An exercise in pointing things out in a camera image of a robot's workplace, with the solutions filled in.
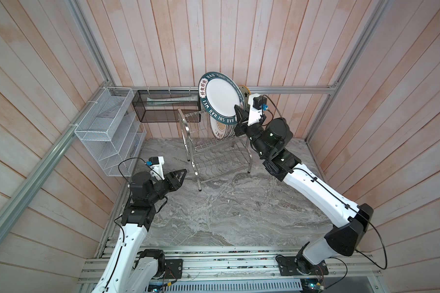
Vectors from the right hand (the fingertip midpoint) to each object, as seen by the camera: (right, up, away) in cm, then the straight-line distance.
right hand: (234, 105), depth 62 cm
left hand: (-19, -25, +11) cm, 33 cm away
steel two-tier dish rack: (-11, -17, +46) cm, 50 cm away
